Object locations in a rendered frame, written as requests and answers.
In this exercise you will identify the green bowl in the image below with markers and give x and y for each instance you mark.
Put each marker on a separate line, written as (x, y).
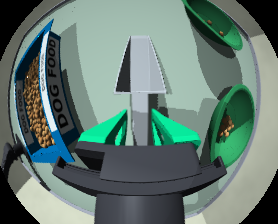
(220, 22)
(242, 112)

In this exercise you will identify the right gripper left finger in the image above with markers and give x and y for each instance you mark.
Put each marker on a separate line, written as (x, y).
(106, 132)

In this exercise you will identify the grey metal scoop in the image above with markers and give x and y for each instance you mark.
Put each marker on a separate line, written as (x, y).
(139, 72)

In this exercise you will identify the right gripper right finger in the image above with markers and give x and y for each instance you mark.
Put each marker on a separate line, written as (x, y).
(172, 132)

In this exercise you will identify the blue dog food box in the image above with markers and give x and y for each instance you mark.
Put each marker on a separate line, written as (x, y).
(59, 119)

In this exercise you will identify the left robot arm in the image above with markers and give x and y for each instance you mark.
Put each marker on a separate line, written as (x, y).
(9, 156)

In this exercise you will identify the grey raised table edge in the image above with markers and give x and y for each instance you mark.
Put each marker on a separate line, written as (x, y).
(257, 113)

